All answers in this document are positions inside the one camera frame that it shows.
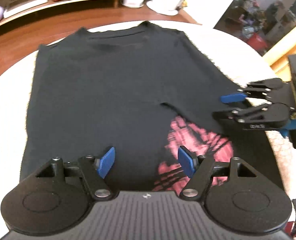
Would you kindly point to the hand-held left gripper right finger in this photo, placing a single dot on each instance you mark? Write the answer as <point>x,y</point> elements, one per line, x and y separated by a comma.
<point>186,161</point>

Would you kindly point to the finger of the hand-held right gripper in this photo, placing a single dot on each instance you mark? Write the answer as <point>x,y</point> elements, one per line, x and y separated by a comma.
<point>250,116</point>
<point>232,98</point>

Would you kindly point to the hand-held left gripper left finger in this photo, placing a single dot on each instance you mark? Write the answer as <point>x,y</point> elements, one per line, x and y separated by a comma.
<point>106,161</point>

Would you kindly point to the black t-shirt with red print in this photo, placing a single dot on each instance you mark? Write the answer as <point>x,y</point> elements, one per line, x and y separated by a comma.
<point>113,92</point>

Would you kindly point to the yellow curtain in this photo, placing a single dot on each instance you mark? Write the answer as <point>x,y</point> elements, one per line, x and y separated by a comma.
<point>287,55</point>

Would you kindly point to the glass balcony door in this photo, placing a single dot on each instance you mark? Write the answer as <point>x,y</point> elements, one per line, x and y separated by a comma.
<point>262,12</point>

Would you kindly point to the white flat box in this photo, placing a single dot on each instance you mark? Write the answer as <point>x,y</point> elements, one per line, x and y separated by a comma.
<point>25,5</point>

